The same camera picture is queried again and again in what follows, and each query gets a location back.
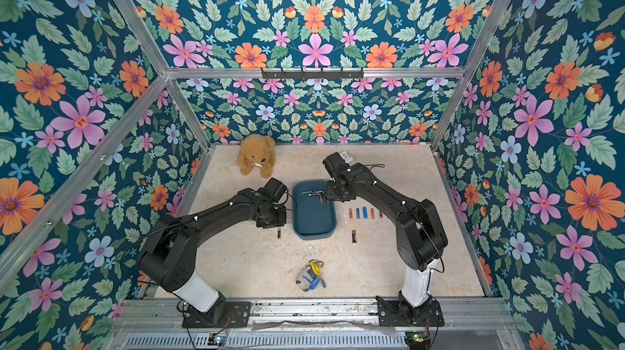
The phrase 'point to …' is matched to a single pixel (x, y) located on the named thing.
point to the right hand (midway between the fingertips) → (336, 193)
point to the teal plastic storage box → (313, 213)
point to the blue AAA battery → (358, 215)
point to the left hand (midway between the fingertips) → (286, 221)
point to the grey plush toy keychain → (310, 276)
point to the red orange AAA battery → (350, 212)
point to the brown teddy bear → (257, 150)
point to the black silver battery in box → (312, 194)
